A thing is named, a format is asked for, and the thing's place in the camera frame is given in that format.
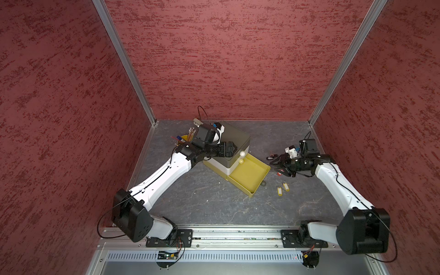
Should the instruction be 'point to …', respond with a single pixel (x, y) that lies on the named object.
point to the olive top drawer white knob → (242, 153)
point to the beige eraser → (197, 122)
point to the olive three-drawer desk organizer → (232, 133)
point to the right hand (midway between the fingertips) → (271, 168)
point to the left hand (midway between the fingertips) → (227, 151)
